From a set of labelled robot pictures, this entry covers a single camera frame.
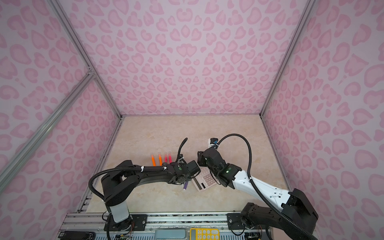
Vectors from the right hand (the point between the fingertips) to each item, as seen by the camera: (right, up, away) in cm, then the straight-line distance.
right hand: (200, 152), depth 80 cm
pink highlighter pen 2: (-19, -7, +17) cm, 27 cm away
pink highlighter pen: (-22, -6, +16) cm, 28 cm away
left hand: (-7, -14, +9) cm, 19 cm away
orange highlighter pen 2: (-25, -7, +15) cm, 30 cm away
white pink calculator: (+2, -16, +6) cm, 18 cm away
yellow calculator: (+1, -36, -11) cm, 37 cm away
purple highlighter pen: (-8, -19, +5) cm, 22 cm away
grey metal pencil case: (-14, -35, -11) cm, 40 cm away
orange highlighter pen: (-29, -8, +15) cm, 34 cm away
